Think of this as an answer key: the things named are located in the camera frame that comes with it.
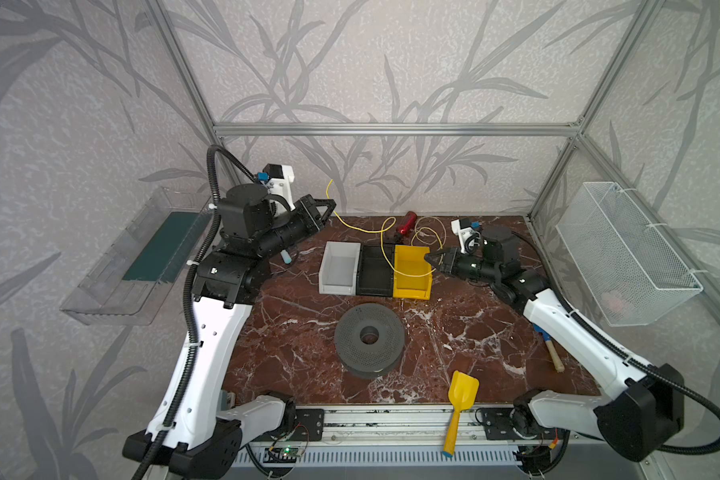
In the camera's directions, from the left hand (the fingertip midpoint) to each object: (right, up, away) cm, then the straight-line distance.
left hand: (341, 195), depth 58 cm
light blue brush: (-25, -16, +47) cm, 56 cm away
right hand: (+19, -11, +17) cm, 28 cm away
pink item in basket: (+65, -24, +15) cm, 71 cm away
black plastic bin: (+6, -20, +45) cm, 50 cm away
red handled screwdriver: (+18, -2, +57) cm, 60 cm away
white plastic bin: (-7, -19, +47) cm, 51 cm away
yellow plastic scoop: (+30, -49, +21) cm, 61 cm away
